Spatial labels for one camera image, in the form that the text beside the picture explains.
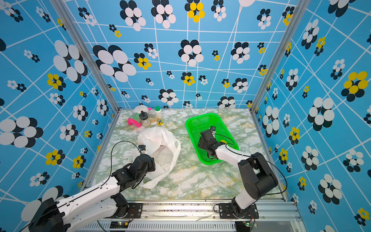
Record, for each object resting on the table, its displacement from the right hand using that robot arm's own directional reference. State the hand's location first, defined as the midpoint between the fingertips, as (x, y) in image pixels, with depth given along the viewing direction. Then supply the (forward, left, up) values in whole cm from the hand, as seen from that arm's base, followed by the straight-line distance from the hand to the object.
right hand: (206, 141), depth 94 cm
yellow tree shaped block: (+20, +34, -4) cm, 40 cm away
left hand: (-14, +31, +3) cm, 34 cm away
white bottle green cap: (+25, +36, +1) cm, 43 cm away
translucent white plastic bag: (-2, +28, -4) cm, 29 cm away
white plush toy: (+28, +52, +2) cm, 59 cm away
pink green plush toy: (+18, +52, +1) cm, 55 cm away
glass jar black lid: (+18, +45, -1) cm, 49 cm away
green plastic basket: (+17, +7, -4) cm, 18 cm away
